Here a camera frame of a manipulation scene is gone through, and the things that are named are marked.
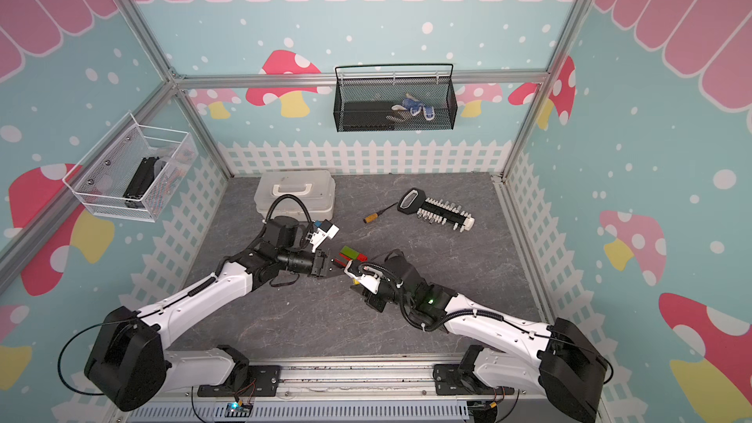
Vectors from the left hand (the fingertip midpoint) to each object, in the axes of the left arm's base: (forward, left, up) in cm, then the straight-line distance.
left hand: (347, 275), depth 73 cm
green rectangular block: (+16, +3, -16) cm, 23 cm away
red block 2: (+14, -2, -16) cm, 21 cm away
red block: (0, 0, +8) cm, 8 cm away
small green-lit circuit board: (-27, +28, -21) cm, 44 cm away
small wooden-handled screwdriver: (+32, -5, -18) cm, 37 cm away
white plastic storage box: (+36, +15, -7) cm, 40 cm away
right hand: (0, -2, -4) cm, 4 cm away
